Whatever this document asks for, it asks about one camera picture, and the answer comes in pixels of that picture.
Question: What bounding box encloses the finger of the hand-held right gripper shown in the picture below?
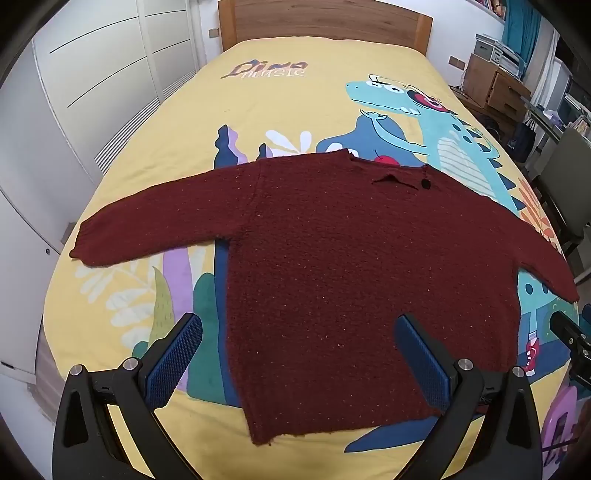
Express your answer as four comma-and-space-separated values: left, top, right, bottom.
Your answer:
549, 311, 591, 370

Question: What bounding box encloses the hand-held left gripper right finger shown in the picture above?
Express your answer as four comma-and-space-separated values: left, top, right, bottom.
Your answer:
392, 314, 543, 480

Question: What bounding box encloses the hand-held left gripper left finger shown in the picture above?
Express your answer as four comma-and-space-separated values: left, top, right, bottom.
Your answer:
52, 313, 204, 480

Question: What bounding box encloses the dark red knit sweater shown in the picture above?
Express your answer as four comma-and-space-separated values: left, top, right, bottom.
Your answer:
69, 148, 580, 446

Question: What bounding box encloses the grey chair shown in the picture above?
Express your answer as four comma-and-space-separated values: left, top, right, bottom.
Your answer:
531, 127, 591, 259

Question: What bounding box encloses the dark blue bag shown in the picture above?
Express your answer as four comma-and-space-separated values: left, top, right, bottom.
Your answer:
512, 121, 536, 162

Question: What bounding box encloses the glass top desk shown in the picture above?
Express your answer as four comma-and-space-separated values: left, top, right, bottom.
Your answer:
522, 95, 591, 153

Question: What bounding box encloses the wooden drawer cabinet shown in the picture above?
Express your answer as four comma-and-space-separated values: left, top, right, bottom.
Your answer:
463, 53, 532, 123

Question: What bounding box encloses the yellow dinosaur print bedspread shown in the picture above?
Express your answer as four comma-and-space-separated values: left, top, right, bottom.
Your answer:
41, 39, 583, 480

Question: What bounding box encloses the white printer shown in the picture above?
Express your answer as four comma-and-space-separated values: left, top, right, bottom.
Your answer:
501, 44, 526, 75

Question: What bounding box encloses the grey storage box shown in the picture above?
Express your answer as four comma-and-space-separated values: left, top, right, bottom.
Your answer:
475, 33, 503, 63

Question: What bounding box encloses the white wardrobe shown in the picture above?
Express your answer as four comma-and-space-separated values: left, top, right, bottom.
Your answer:
0, 0, 211, 379

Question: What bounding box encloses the teal curtain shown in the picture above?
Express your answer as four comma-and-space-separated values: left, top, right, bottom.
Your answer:
501, 0, 542, 77

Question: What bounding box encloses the wooden bed headboard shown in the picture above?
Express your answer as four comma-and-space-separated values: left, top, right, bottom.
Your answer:
217, 0, 433, 56

